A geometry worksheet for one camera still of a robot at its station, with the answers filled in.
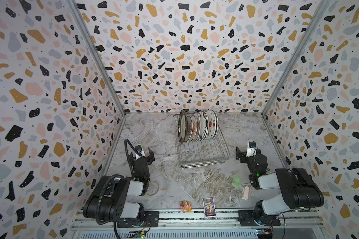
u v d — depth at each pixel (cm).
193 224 73
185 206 76
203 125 96
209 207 76
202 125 95
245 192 80
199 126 92
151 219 73
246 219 74
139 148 75
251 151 80
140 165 69
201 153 98
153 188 84
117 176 50
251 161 83
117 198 44
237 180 87
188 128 92
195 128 95
